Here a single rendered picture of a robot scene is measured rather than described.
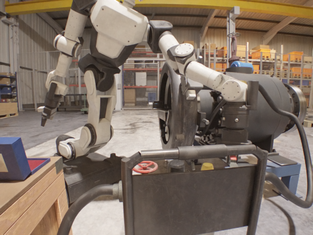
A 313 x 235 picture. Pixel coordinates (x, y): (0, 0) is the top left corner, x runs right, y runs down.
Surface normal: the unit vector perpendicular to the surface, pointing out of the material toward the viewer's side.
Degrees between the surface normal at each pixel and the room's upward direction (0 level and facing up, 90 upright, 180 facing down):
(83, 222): 0
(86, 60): 90
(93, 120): 90
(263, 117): 99
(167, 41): 54
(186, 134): 109
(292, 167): 90
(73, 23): 114
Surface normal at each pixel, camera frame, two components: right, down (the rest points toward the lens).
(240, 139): -0.37, 0.11
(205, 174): 0.12, 0.12
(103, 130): 0.79, 0.15
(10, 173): 0.12, 0.33
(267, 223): 0.00, -0.99
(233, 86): -0.69, 0.09
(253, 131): 0.11, 0.59
